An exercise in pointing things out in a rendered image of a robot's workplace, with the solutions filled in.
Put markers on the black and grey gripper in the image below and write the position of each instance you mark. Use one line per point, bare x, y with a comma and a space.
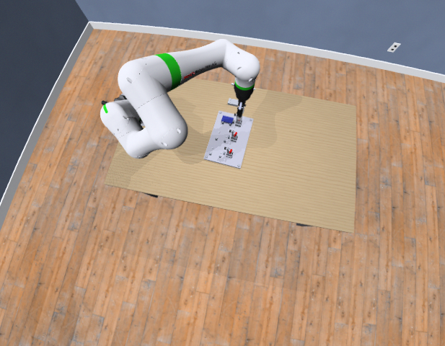
241, 102

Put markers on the blue rectangular block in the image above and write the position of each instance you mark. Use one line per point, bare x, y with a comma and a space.
227, 120

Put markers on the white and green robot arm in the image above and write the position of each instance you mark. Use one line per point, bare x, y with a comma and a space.
145, 83

